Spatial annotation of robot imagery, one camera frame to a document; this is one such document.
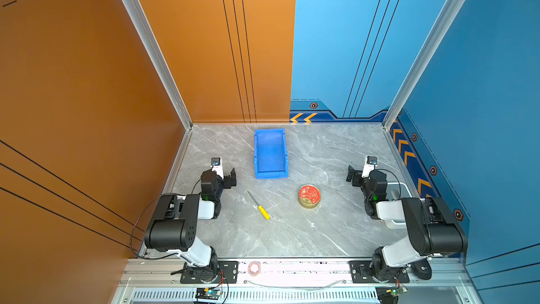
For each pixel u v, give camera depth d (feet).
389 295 2.31
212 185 2.38
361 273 2.38
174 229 1.48
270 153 3.66
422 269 2.37
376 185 2.33
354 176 2.80
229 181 2.79
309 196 2.91
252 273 2.44
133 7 2.50
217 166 2.66
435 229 1.45
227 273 2.40
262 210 2.85
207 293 2.32
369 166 2.65
